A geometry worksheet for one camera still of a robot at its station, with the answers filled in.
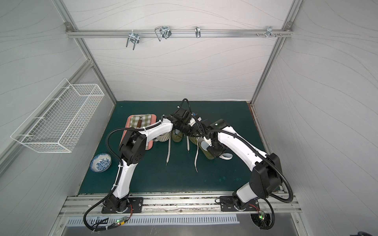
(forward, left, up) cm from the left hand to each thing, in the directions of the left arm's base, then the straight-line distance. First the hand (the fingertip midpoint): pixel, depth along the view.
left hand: (201, 136), depth 89 cm
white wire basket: (-8, +69, +22) cm, 73 cm away
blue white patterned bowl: (-15, +61, -8) cm, 63 cm away
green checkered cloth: (+18, +41, -8) cm, 45 cm away
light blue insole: (-17, -11, +9) cm, 22 cm away
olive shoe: (-3, +3, -1) cm, 4 cm away
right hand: (-12, -10, +4) cm, 16 cm away
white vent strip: (-43, +48, -12) cm, 66 cm away
